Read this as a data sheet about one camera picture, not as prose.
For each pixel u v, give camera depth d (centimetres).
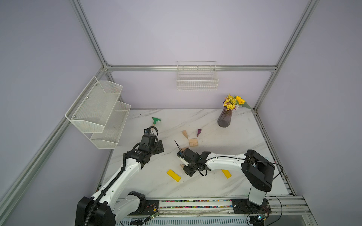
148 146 61
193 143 98
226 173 85
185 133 104
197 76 95
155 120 109
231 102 90
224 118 106
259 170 46
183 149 98
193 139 101
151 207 74
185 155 68
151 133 73
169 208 75
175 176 84
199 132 104
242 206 74
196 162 66
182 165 80
